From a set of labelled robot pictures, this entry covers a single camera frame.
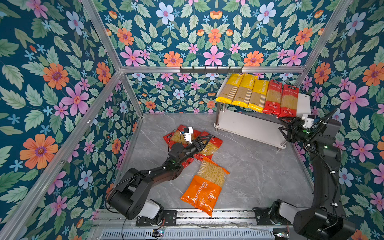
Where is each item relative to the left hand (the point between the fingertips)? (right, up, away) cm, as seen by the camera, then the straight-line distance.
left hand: (212, 136), depth 72 cm
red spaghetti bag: (+38, +15, +1) cm, 41 cm away
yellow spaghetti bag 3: (+24, +20, +6) cm, 32 cm away
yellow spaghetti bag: (+10, +24, +8) cm, 28 cm away
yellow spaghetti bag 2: (+16, +21, +6) cm, 27 cm away
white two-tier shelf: (+39, +3, +35) cm, 53 cm away
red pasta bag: (0, -10, +24) cm, 25 cm away
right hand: (+32, +7, -3) cm, 33 cm away
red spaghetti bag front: (+30, +17, +2) cm, 35 cm away
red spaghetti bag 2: (-15, -18, +20) cm, 31 cm away
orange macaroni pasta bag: (-4, -29, +8) cm, 30 cm away
